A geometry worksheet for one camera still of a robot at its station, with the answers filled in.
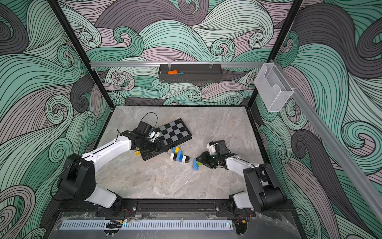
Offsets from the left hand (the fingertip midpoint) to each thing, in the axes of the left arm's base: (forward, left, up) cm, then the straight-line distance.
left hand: (164, 150), depth 83 cm
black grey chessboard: (+15, -3, -7) cm, 17 cm away
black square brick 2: (-2, -13, -8) cm, 16 cm away
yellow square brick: (+5, -7, -8) cm, 12 cm away
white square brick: (0, -4, -9) cm, 9 cm away
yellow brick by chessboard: (+2, +18, -9) cm, 20 cm away
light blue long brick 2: (0, -9, -8) cm, 12 cm away
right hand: (-2, -21, -9) cm, 23 cm away
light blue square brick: (+5, -5, -8) cm, 11 cm away
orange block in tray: (+42, -4, +24) cm, 49 cm away
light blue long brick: (-6, -18, -8) cm, 21 cm away
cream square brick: (-2, -11, -8) cm, 14 cm away
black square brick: (0, -6, -8) cm, 10 cm away
